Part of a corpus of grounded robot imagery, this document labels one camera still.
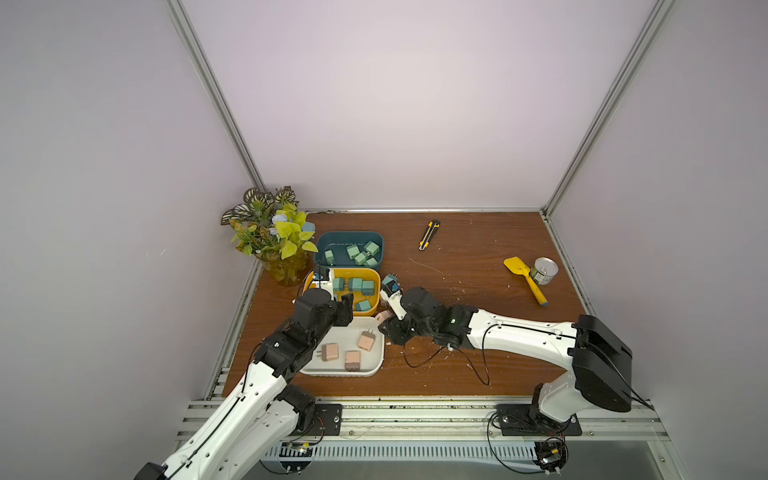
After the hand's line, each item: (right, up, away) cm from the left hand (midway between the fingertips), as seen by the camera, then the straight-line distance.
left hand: (348, 294), depth 77 cm
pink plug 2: (-6, -18, +7) cm, 20 cm away
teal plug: (-7, -1, +20) cm, 21 cm away
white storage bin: (0, -18, +7) cm, 19 cm away
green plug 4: (-11, +8, +27) cm, 30 cm away
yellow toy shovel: (+55, +5, +26) cm, 61 cm away
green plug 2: (0, +7, +26) cm, 27 cm away
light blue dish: (-22, +19, +41) cm, 50 cm away
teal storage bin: (+3, +13, +31) cm, 33 cm away
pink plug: (+9, -6, 0) cm, 11 cm away
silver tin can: (+62, +4, +20) cm, 65 cm away
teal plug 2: (-1, -1, +21) cm, 21 cm away
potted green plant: (-23, +18, +6) cm, 30 cm away
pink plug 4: (+4, -15, +8) cm, 18 cm away
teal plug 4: (+1, +1, -9) cm, 9 cm away
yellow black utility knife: (+24, +13, +33) cm, 43 cm away
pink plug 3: (0, -20, +4) cm, 20 cm away
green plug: (-3, +10, +30) cm, 32 cm away
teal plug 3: (+3, -2, +19) cm, 20 cm away
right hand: (+9, -6, +1) cm, 11 cm away
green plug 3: (+4, +6, +26) cm, 27 cm away
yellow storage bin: (+2, -6, +15) cm, 17 cm away
